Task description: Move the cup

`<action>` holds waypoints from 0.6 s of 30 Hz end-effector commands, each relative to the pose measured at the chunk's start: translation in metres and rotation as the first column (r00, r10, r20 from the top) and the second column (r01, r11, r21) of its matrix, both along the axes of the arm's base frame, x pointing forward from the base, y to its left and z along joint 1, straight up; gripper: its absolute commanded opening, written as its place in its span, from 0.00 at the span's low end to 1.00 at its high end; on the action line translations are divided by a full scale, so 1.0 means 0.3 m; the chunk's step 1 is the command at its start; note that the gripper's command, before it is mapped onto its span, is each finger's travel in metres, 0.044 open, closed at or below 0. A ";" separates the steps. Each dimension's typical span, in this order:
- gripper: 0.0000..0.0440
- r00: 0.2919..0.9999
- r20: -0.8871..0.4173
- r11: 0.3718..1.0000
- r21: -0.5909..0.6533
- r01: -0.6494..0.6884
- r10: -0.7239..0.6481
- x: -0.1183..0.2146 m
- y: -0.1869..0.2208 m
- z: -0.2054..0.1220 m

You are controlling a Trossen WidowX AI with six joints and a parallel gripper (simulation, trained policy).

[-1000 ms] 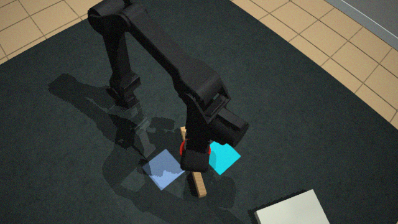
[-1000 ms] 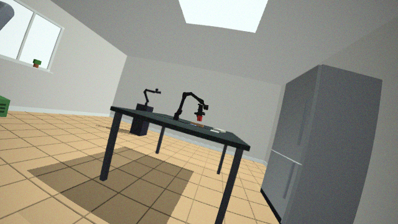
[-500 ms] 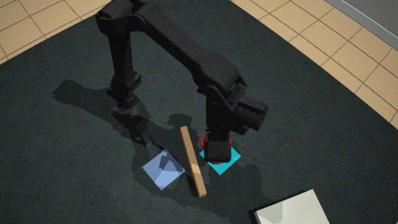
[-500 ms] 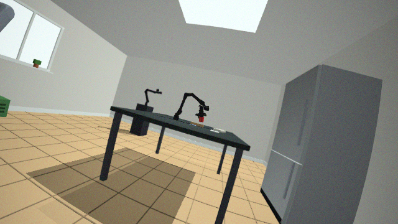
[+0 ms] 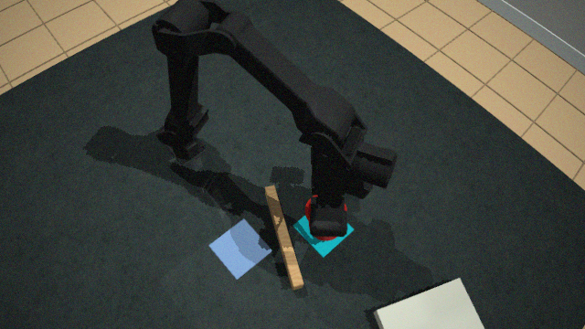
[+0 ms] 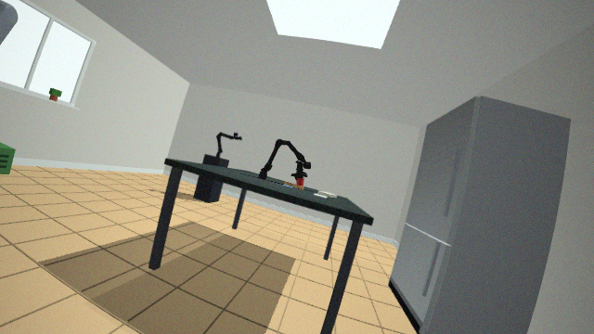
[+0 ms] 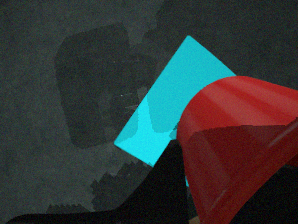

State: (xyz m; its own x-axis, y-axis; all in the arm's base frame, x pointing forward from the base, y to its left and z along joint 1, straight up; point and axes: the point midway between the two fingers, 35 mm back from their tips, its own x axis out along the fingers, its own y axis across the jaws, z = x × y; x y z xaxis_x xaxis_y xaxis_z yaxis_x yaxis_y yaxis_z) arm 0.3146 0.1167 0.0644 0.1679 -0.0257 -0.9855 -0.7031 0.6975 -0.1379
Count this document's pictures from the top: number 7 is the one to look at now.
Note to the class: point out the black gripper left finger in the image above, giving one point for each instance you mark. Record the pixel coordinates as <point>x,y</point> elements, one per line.
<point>160,199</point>

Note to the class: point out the red cup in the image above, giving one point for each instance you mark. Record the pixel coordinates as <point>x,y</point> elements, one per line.
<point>234,135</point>

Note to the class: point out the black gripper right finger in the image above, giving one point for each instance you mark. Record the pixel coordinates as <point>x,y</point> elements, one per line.
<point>276,202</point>

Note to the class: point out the tan wooden plank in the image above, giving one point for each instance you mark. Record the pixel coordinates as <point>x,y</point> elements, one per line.
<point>195,220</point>

